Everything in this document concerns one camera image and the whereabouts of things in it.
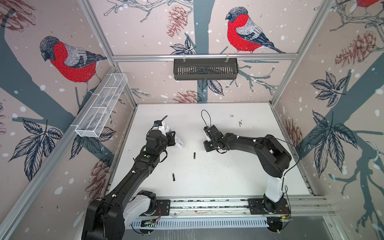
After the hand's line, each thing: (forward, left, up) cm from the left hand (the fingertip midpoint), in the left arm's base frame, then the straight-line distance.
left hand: (173, 131), depth 81 cm
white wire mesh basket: (+15, +39, +11) cm, 43 cm away
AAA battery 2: (-19, 0, -20) cm, 28 cm away
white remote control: (-2, -2, -7) cm, 8 cm away
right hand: (+1, -19, -19) cm, 27 cm away
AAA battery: (-5, -11, -20) cm, 23 cm away
